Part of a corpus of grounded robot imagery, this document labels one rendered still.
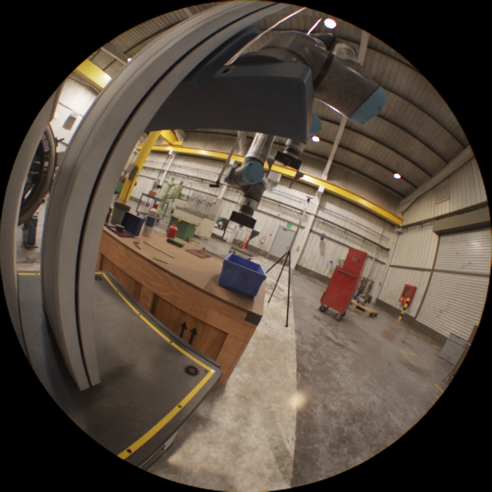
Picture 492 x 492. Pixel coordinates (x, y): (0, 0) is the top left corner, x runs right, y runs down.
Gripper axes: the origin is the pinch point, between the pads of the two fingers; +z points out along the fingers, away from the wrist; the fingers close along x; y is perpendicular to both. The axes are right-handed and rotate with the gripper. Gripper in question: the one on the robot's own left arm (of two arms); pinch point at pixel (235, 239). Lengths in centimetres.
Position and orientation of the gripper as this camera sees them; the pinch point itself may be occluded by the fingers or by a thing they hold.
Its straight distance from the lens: 86.4
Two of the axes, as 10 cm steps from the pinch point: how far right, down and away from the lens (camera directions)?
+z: -3.7, 9.3, 0.5
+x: -9.3, -3.7, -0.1
